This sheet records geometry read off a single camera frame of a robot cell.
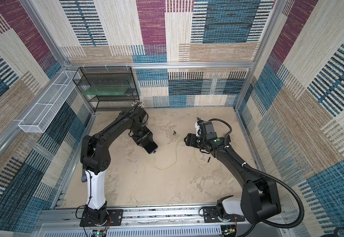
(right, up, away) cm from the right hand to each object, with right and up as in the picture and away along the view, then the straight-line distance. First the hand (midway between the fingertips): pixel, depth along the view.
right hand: (190, 142), depth 85 cm
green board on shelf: (-56, +32, +12) cm, 65 cm away
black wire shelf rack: (-54, +43, +17) cm, 71 cm away
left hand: (-23, 0, +7) cm, 24 cm away
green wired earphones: (-9, +4, +20) cm, 23 cm away
